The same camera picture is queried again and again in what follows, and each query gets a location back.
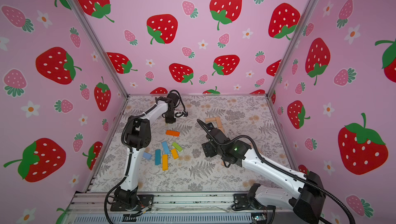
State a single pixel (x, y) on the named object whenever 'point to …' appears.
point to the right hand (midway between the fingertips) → (208, 144)
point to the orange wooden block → (170, 132)
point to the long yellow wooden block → (165, 162)
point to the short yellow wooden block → (175, 154)
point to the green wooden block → (177, 146)
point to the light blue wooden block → (166, 147)
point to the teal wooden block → (158, 158)
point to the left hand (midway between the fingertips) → (172, 118)
